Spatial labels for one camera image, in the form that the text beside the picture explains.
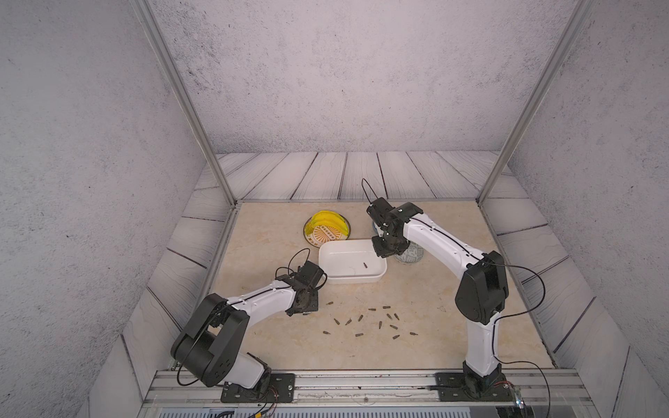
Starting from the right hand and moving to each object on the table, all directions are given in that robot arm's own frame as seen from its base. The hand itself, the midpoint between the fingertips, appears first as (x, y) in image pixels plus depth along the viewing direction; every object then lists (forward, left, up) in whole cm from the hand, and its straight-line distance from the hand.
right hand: (385, 251), depth 88 cm
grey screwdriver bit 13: (-22, -8, -13) cm, 27 cm away
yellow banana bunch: (+21, +20, -6) cm, 30 cm away
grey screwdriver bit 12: (-20, -2, -13) cm, 24 cm away
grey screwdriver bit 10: (-17, -1, -13) cm, 21 cm away
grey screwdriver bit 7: (-23, +9, -13) cm, 28 cm away
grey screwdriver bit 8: (-14, +4, -14) cm, 20 cm away
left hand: (-14, +24, -13) cm, 31 cm away
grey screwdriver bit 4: (-22, +20, -13) cm, 32 cm away
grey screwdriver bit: (+2, +6, -12) cm, 14 cm away
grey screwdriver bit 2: (-12, +19, -13) cm, 26 cm away
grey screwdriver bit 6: (-17, +9, -13) cm, 23 cm away
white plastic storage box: (+5, +11, -14) cm, 18 cm away
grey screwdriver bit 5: (-19, +12, -14) cm, 26 cm away
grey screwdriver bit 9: (-13, 0, -13) cm, 19 cm away
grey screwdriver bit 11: (-19, +2, -13) cm, 23 cm away
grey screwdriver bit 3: (-18, +16, -13) cm, 28 cm away
